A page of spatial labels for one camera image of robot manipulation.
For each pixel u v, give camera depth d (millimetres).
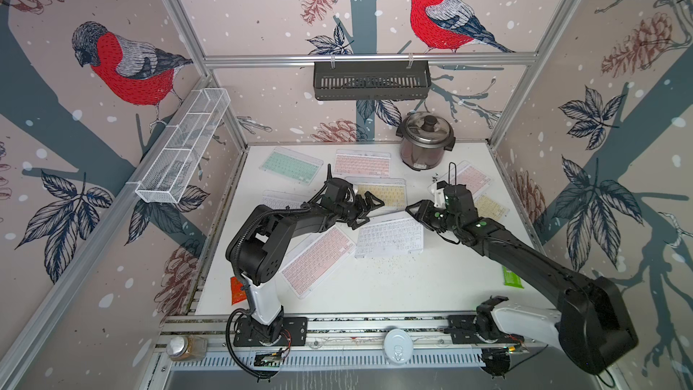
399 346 670
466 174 1100
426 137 1001
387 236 850
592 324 398
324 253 878
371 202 834
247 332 718
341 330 751
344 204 796
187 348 635
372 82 1047
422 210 738
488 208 989
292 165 1136
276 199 1027
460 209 638
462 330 739
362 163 1139
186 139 807
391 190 1035
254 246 510
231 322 699
